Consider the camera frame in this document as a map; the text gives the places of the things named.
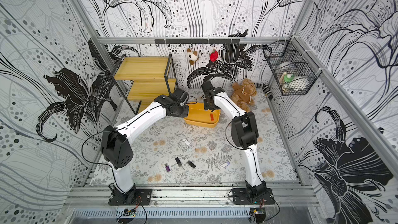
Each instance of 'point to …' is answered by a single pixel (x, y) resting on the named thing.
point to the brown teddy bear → (242, 94)
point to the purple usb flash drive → (167, 167)
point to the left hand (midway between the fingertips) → (184, 114)
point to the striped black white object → (266, 89)
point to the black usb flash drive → (178, 162)
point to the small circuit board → (131, 212)
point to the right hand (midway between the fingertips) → (213, 104)
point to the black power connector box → (259, 213)
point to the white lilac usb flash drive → (227, 164)
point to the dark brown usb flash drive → (191, 164)
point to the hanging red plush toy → (213, 55)
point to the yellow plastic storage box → (198, 117)
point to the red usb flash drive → (211, 116)
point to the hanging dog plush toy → (193, 56)
